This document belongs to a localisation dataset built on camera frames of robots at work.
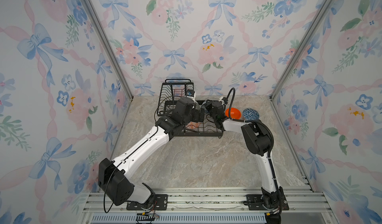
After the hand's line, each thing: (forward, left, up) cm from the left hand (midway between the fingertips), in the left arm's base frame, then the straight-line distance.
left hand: (197, 106), depth 75 cm
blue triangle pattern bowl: (+17, -39, -27) cm, 50 cm away
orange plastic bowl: (+17, -28, -26) cm, 42 cm away
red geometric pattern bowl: (+7, +2, -27) cm, 28 cm away
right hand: (+22, -7, -18) cm, 30 cm away
